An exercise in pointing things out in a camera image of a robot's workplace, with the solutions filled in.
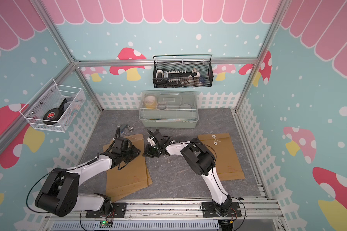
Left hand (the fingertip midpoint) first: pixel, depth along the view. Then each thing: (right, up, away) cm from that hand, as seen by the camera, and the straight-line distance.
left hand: (139, 153), depth 91 cm
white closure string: (+50, +6, +8) cm, 51 cm away
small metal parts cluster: (-11, +15, +15) cm, 24 cm away
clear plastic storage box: (+18, +29, +8) cm, 35 cm away
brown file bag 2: (-12, +6, -18) cm, 23 cm away
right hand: (+1, -1, +1) cm, 2 cm away
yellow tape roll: (+4, +35, +12) cm, 37 cm away
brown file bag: (-4, -12, -6) cm, 14 cm away
